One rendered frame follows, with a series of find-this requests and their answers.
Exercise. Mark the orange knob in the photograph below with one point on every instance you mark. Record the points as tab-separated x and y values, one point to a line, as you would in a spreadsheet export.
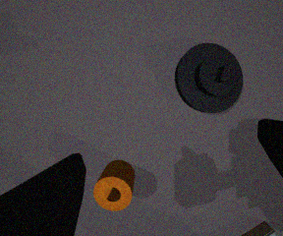
115	186

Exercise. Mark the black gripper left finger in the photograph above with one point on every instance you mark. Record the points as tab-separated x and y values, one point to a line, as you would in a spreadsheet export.
47	204

